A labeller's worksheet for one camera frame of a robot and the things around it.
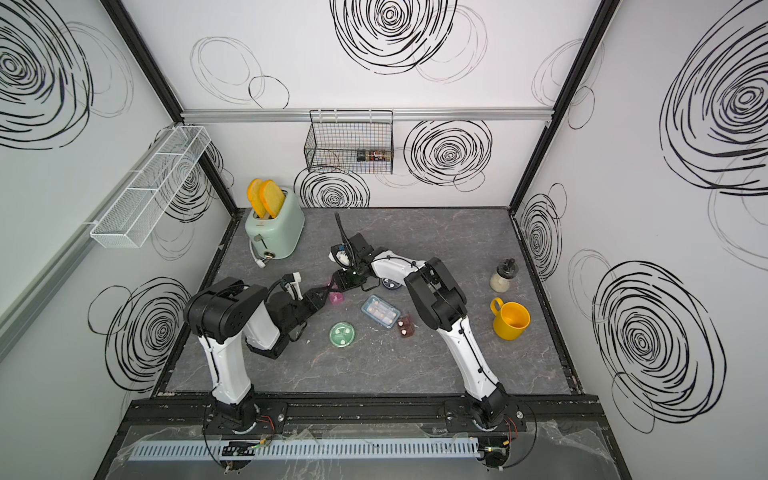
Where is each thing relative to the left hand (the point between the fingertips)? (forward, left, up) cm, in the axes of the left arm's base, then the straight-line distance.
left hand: (330, 292), depth 94 cm
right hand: (+3, -1, -2) cm, 3 cm away
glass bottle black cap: (+5, -55, +1) cm, 55 cm away
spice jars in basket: (+31, -12, +30) cm, 45 cm away
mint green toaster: (+14, +18, +9) cm, 25 cm away
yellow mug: (-9, -55, +2) cm, 55 cm away
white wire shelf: (0, +45, +30) cm, 55 cm away
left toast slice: (+24, +26, +19) cm, 40 cm away
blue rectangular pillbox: (-6, -17, -1) cm, 18 cm away
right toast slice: (+26, +21, +16) cm, 37 cm away
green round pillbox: (-13, -5, -1) cm, 14 cm away
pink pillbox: (-2, -2, -1) cm, 3 cm away
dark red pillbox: (-10, -24, -2) cm, 26 cm away
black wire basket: (+63, +2, +15) cm, 65 cm away
